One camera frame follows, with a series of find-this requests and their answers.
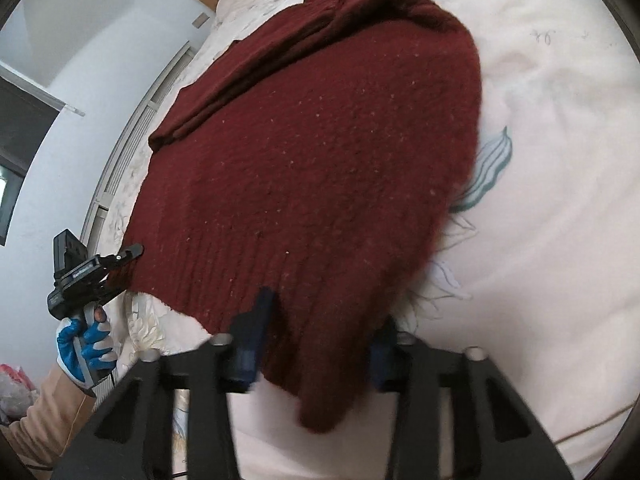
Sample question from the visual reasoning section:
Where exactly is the dark window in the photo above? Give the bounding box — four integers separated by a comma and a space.
1, 63, 86, 248

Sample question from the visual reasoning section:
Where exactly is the dark red knitted sweater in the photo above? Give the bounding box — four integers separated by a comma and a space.
110, 0, 482, 432

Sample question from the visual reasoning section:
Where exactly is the pink plastic bag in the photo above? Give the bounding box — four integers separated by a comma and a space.
0, 364, 39, 425

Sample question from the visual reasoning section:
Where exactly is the left wall socket plate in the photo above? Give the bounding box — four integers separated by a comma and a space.
192, 13, 209, 29

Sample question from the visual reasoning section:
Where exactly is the white louvered low cabinet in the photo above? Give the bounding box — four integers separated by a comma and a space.
80, 42, 195, 250

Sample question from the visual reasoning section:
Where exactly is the beige sleeved left forearm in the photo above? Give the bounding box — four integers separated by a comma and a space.
1, 364, 96, 479

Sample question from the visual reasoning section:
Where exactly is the pink floral duvet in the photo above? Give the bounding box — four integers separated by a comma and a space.
93, 0, 639, 479

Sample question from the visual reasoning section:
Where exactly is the blue white gloved left hand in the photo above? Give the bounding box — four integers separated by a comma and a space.
55, 306, 117, 394

